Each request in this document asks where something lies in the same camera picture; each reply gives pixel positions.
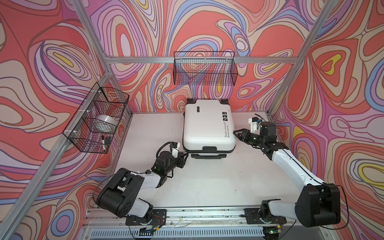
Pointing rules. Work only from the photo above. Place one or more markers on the black wire basket back wall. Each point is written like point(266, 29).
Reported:
point(205, 68)

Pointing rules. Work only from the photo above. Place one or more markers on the black white suitcase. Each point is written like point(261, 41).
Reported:
point(208, 132)

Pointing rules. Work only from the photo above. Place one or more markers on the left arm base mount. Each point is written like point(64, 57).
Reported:
point(154, 218)

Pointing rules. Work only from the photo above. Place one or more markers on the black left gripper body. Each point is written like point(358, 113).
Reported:
point(173, 164)

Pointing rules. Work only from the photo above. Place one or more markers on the black marker pen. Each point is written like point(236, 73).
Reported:
point(103, 144)

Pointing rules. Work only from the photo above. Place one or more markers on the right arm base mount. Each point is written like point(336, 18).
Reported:
point(256, 216)

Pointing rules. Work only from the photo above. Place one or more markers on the black wire basket left wall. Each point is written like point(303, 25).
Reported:
point(99, 101)

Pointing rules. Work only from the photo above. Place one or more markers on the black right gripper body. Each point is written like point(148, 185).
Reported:
point(256, 139)

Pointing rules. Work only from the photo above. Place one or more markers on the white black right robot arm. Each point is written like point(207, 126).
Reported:
point(319, 203)

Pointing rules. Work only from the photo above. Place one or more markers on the aluminium front rail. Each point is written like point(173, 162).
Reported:
point(200, 223)

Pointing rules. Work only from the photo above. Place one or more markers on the silver tape roll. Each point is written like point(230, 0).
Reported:
point(105, 124)

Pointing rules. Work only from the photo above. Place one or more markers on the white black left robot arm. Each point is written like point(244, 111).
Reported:
point(120, 195)

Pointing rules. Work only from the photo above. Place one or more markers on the black wire basket wall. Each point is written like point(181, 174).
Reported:
point(99, 101)
point(205, 68)

